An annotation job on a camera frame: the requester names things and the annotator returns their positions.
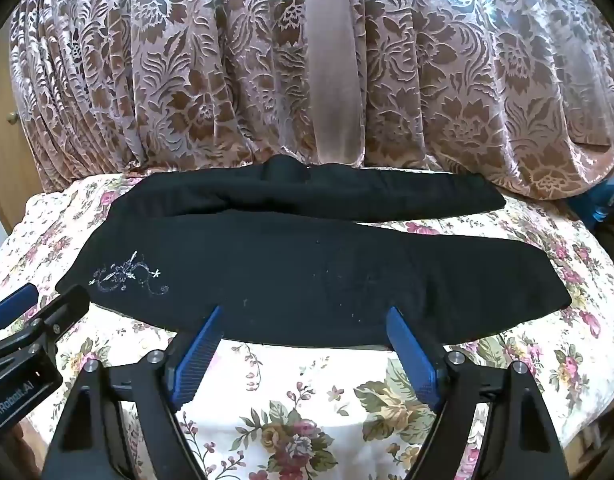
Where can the plain pink curtain band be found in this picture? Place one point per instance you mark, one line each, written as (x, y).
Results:
(332, 60)

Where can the black pants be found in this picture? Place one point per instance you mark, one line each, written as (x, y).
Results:
(287, 260)

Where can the blue object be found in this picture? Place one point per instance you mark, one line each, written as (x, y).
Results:
(594, 205)

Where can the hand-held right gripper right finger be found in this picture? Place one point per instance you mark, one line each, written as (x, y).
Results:
(412, 355)

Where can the wooden cabinet door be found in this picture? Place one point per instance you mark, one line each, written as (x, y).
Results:
(7, 160)

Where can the floral bedsheet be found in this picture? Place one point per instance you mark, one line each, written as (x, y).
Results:
(337, 390)

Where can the brown floral curtain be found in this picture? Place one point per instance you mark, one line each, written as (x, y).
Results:
(187, 85)

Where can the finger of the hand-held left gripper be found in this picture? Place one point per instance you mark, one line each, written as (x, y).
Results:
(12, 304)
(62, 307)

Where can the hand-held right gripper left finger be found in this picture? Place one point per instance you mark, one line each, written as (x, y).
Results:
(197, 355)

